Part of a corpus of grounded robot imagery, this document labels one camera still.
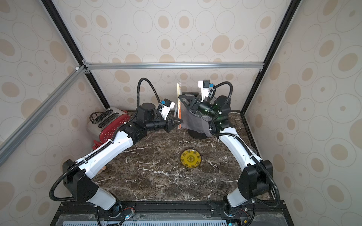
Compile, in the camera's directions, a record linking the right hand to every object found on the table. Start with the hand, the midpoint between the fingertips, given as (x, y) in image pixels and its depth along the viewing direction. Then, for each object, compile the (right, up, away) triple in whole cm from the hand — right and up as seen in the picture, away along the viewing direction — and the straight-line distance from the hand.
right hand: (187, 96), depth 64 cm
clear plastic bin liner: (+2, -11, +23) cm, 25 cm away
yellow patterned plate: (+3, -35, +28) cm, 45 cm away
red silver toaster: (-53, -14, +24) cm, 60 cm away
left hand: (-1, -11, +4) cm, 12 cm away
